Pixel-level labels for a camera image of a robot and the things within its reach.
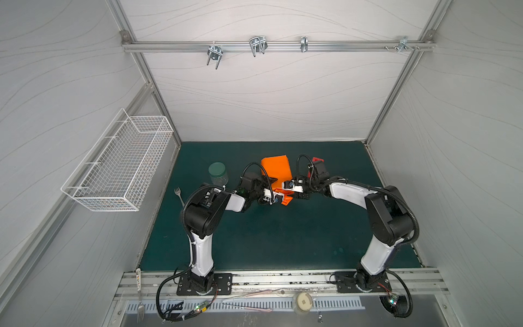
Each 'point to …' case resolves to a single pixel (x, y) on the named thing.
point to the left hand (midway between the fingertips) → (271, 182)
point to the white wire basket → (118, 170)
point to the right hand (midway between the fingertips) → (290, 184)
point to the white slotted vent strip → (318, 304)
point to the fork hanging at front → (140, 312)
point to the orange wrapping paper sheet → (278, 167)
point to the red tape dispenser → (317, 159)
